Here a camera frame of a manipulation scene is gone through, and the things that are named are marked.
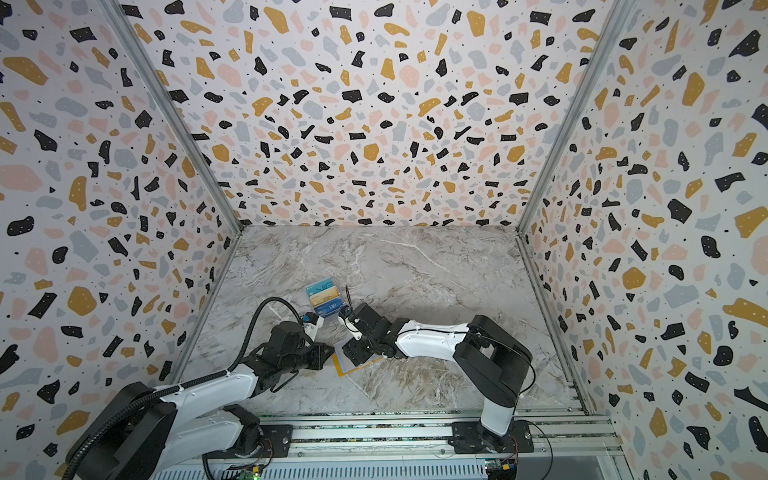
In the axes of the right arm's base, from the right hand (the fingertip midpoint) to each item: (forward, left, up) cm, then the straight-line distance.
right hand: (351, 341), depth 86 cm
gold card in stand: (+15, +10, 0) cm, 18 cm away
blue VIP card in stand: (+12, +9, -2) cm, 15 cm away
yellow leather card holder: (-5, +2, -4) cm, 7 cm away
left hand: (-1, +3, -1) cm, 4 cm away
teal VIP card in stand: (+17, +12, +2) cm, 21 cm away
